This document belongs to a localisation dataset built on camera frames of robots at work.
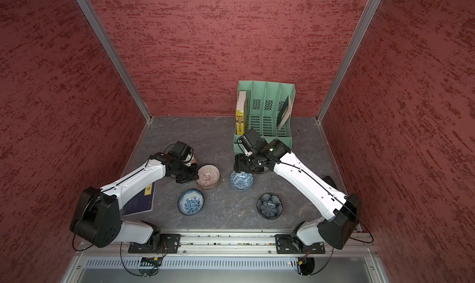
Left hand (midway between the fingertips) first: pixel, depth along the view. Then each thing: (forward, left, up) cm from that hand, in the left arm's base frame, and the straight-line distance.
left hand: (197, 180), depth 85 cm
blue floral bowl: (-8, +3, -7) cm, 11 cm away
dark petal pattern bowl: (-10, -34, -6) cm, 36 cm away
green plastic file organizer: (+52, -39, 0) cm, 65 cm away
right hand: (-2, -21, +13) cm, 24 cm away
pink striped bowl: (+7, -4, -1) cm, 8 cm away
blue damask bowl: (+3, -21, -7) cm, 22 cm away
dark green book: (+39, -46, +6) cm, 61 cm away
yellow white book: (+27, -20, +18) cm, 38 cm away
